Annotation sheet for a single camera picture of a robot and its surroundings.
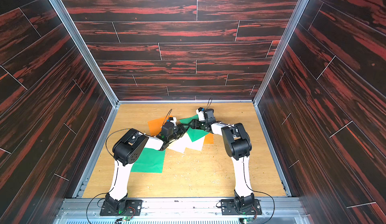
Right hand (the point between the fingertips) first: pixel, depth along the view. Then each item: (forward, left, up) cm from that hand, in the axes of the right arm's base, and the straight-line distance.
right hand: (195, 123), depth 107 cm
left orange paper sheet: (-3, +29, -2) cm, 30 cm away
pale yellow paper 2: (-18, -2, 0) cm, 18 cm away
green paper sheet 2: (-10, 0, 0) cm, 10 cm away
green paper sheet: (-30, +26, 0) cm, 40 cm away
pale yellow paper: (-19, +9, +2) cm, 21 cm away
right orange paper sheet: (-12, -10, -1) cm, 16 cm away
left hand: (-7, +2, +5) cm, 9 cm away
